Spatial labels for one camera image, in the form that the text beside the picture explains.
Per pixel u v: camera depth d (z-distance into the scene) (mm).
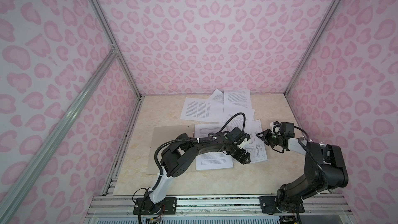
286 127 762
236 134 732
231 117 738
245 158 768
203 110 1103
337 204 749
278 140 792
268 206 730
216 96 1205
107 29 834
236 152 769
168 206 725
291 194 606
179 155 528
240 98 1174
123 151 946
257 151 888
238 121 766
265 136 840
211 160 879
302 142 513
